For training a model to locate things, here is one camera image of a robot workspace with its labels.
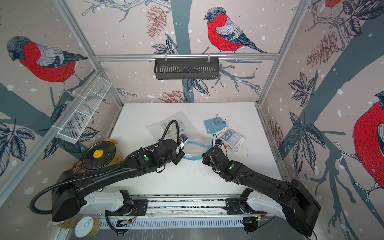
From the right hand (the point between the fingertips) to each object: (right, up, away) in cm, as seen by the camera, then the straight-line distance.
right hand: (202, 152), depth 83 cm
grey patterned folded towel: (+21, +5, +14) cm, 26 cm away
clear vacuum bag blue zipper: (-3, +5, -4) cm, 7 cm away
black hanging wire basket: (-11, +56, +23) cm, 61 cm away
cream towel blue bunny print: (-20, +12, +20) cm, 31 cm away
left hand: (-9, +5, -6) cm, 13 cm away
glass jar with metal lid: (-60, -27, -18) cm, 68 cm away
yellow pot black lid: (-55, 0, -4) cm, 55 cm away
